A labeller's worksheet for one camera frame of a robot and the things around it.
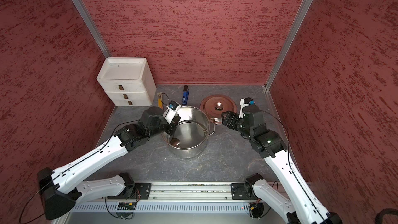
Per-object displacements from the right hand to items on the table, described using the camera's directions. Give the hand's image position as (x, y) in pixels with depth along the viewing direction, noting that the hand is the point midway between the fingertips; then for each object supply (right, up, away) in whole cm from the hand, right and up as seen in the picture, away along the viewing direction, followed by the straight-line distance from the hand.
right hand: (226, 119), depth 71 cm
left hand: (-23, -1, +3) cm, 23 cm away
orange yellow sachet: (-42, +8, +38) cm, 57 cm away
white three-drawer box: (-55, +20, +19) cm, 62 cm away
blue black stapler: (-24, +12, +40) cm, 48 cm away
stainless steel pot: (-17, -9, +23) cm, 30 cm away
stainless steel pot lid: (-3, +5, +37) cm, 37 cm away
